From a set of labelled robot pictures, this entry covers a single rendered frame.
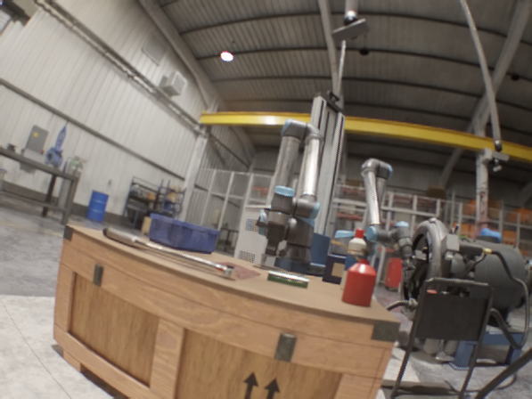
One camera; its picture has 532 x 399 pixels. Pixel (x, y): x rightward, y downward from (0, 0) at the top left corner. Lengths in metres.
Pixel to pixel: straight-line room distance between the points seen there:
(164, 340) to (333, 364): 0.39
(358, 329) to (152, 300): 0.47
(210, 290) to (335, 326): 0.27
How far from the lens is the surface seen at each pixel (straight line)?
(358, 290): 0.67
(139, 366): 0.80
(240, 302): 0.58
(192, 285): 0.62
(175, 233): 1.09
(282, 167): 1.57
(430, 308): 1.22
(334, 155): 2.09
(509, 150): 11.67
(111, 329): 0.83
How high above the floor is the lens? 0.57
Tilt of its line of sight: 10 degrees up
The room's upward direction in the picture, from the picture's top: 13 degrees clockwise
